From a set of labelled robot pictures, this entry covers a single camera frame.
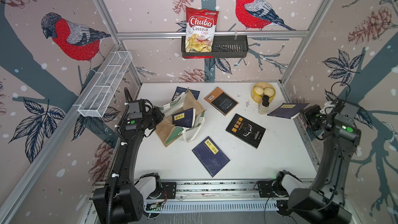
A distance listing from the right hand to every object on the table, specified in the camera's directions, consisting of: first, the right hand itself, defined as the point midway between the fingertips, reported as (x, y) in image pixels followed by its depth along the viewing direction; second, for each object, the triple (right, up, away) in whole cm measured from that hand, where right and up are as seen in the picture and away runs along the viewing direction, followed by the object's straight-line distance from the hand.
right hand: (299, 107), depth 71 cm
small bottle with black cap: (-7, -2, +26) cm, 27 cm away
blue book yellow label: (-41, -28, +13) cm, 52 cm away
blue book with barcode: (-64, +9, +45) cm, 79 cm away
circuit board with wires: (-68, -47, 0) cm, 82 cm away
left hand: (-65, -2, +9) cm, 65 cm away
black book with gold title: (-19, -16, +22) cm, 33 cm away
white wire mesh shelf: (-96, +1, -1) cm, 96 cm away
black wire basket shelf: (-29, +40, +36) cm, 61 cm away
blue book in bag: (-57, -9, +20) cm, 61 cm away
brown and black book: (-32, +1, +37) cm, 49 cm away
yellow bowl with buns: (-4, +10, +38) cm, 40 cm away
